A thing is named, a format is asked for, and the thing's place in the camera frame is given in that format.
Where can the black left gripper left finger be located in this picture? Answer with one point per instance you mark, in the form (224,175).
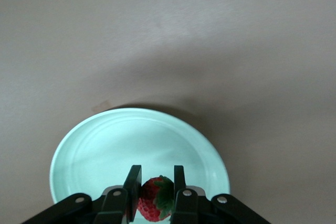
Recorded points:
(131,203)

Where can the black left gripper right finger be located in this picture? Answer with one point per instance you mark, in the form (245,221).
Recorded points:
(183,205)

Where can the red green strawberry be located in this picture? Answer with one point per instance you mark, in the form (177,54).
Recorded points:
(149,195)

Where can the pale green round plate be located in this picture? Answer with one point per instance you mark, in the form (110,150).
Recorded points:
(118,150)

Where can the brown table cover sheet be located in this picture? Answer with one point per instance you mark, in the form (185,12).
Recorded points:
(168,24)

